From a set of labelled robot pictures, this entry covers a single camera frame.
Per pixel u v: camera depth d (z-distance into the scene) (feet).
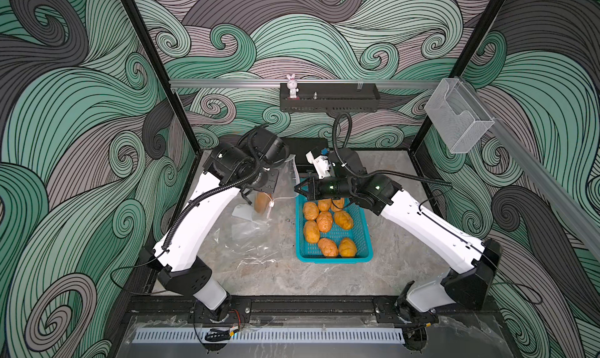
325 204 3.06
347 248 2.67
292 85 2.94
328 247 2.70
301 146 2.15
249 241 2.87
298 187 2.20
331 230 3.00
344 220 2.92
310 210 3.03
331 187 1.89
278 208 3.18
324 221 2.93
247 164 1.33
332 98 3.11
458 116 2.57
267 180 1.87
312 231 2.81
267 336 2.29
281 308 2.45
